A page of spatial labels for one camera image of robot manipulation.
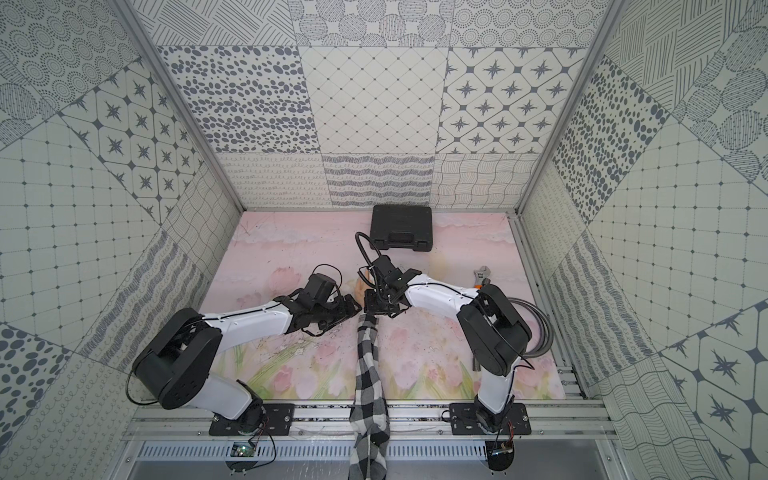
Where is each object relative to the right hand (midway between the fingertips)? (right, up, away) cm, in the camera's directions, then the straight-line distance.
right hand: (371, 312), depth 88 cm
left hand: (-2, -1, -1) cm, 3 cm away
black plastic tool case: (+10, +27, +23) cm, 36 cm away
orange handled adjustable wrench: (+37, +9, +13) cm, 40 cm away
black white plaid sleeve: (+1, -19, -19) cm, 27 cm away
